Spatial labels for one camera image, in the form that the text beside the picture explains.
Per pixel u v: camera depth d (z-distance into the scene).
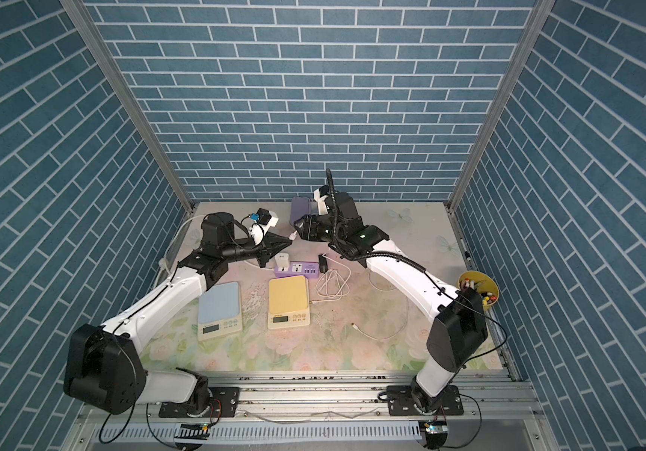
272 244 0.70
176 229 1.16
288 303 0.90
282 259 0.92
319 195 0.71
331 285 0.96
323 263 0.99
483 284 0.83
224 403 0.73
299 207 1.20
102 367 0.40
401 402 0.74
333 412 0.73
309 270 0.97
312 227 0.68
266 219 0.67
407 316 0.91
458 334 0.44
